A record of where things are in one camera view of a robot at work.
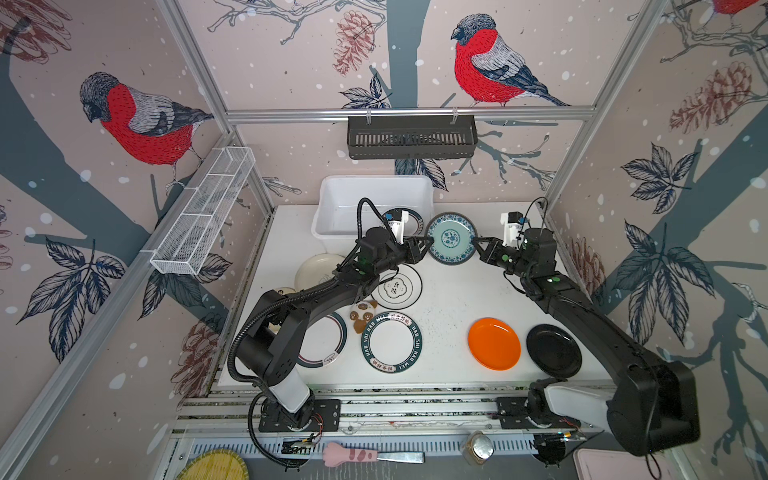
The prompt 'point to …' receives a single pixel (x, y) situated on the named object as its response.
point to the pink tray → (597, 464)
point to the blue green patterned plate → (454, 238)
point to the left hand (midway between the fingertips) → (432, 241)
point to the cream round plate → (316, 269)
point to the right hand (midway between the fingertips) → (470, 242)
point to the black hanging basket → (412, 137)
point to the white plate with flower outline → (400, 291)
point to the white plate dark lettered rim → (391, 342)
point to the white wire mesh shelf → (190, 240)
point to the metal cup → (477, 448)
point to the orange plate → (494, 343)
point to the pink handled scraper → (336, 454)
